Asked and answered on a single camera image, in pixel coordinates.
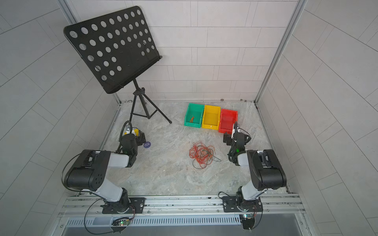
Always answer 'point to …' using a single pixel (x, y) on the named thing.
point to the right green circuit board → (248, 221)
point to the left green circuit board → (122, 221)
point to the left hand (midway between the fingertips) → (136, 130)
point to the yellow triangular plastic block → (136, 131)
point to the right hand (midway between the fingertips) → (233, 130)
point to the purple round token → (147, 144)
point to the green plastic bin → (195, 110)
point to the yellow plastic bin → (211, 117)
